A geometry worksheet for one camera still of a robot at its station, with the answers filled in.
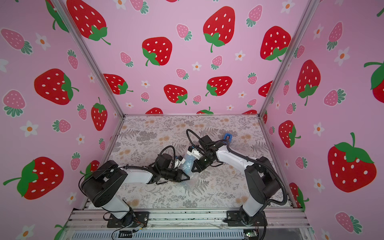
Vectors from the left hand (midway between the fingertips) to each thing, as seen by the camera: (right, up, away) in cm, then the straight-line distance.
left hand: (190, 179), depth 84 cm
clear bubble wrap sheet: (-1, -1, -5) cm, 5 cm away
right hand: (+1, +5, -3) cm, 6 cm away
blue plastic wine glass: (-1, +7, -1) cm, 8 cm away
